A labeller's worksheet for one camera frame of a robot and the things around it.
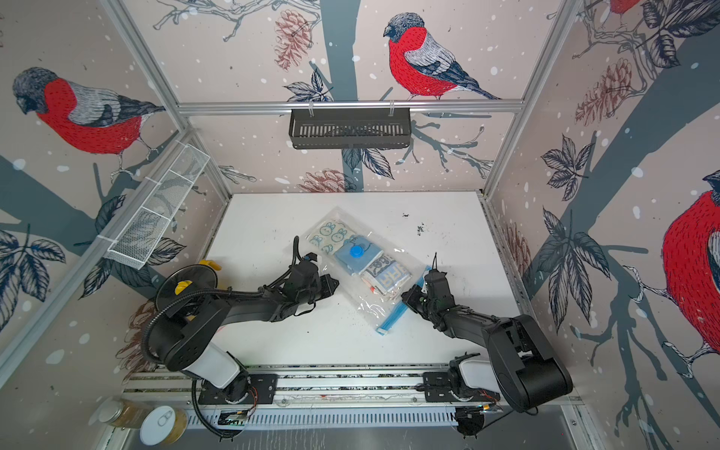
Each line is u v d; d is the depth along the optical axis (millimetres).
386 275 932
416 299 799
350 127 1068
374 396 730
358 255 983
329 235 1043
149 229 853
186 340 439
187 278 874
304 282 719
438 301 709
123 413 630
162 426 646
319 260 872
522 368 422
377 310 856
